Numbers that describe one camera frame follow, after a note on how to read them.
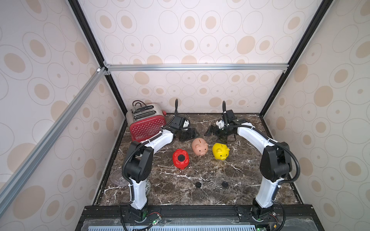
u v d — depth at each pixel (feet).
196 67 2.91
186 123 2.56
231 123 2.26
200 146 2.94
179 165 2.74
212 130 2.68
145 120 3.02
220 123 2.81
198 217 2.40
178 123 2.45
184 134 2.67
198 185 2.74
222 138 2.68
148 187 2.67
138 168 1.64
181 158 2.80
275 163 1.62
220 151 2.88
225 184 2.75
